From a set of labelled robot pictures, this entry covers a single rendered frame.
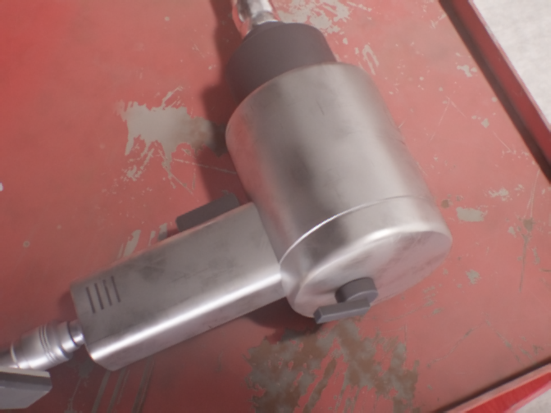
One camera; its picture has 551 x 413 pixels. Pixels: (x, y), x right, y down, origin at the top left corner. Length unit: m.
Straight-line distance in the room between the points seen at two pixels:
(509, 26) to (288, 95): 1.22
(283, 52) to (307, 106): 0.05
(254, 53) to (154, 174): 0.10
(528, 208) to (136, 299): 0.24
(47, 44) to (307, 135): 0.22
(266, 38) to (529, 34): 1.19
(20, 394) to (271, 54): 0.23
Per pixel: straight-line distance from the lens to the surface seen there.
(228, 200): 0.50
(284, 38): 0.51
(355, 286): 0.46
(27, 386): 0.40
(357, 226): 0.43
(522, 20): 1.69
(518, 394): 0.73
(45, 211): 0.56
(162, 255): 0.49
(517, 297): 0.55
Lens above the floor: 1.36
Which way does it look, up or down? 68 degrees down
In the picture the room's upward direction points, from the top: straight up
